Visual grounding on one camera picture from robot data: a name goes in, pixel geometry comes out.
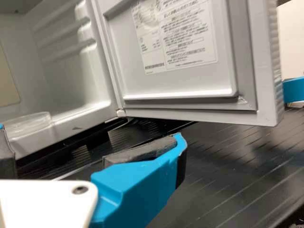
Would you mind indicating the white incubator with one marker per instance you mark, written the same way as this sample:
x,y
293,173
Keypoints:
x,y
59,71

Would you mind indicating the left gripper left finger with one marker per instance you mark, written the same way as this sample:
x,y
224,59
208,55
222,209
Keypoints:
x,y
6,161

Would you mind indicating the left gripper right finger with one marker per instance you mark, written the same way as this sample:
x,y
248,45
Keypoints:
x,y
137,190

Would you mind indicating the incubator door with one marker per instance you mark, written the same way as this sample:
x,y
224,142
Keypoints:
x,y
178,83

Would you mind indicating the white box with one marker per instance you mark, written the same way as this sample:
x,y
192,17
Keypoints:
x,y
292,35

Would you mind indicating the black platform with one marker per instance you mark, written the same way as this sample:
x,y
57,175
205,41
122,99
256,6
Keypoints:
x,y
237,178

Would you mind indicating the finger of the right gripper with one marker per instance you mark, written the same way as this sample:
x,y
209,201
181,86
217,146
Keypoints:
x,y
294,90

